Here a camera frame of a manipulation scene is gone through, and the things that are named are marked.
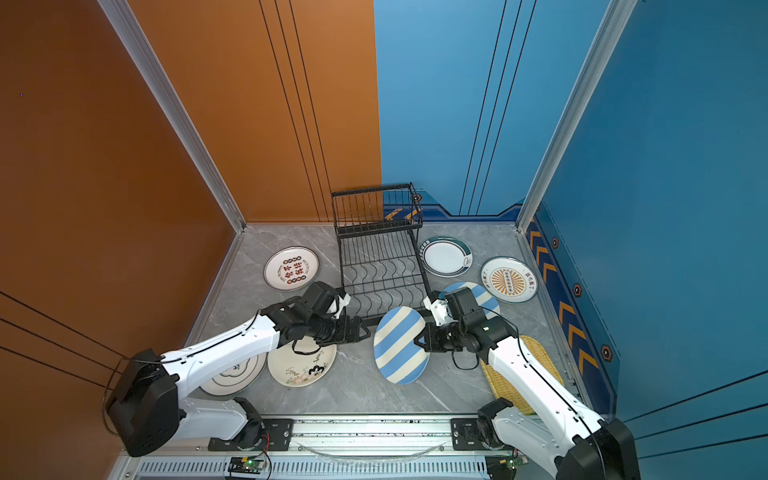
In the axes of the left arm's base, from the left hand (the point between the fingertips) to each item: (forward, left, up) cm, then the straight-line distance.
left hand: (360, 333), depth 80 cm
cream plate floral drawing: (-7, +19, -9) cm, 22 cm away
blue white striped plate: (-6, -11, -3) cm, 12 cm away
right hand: (-3, -14, +3) cm, 15 cm away
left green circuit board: (-29, +25, -11) cm, 40 cm away
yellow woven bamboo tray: (-12, -39, -8) cm, 41 cm away
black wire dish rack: (+31, -5, -7) cm, 32 cm away
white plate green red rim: (+34, -28, -9) cm, 45 cm away
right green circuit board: (-27, -38, -9) cm, 48 cm away
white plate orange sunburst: (+25, -49, -9) cm, 55 cm away
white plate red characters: (+29, +28, -9) cm, 41 cm away
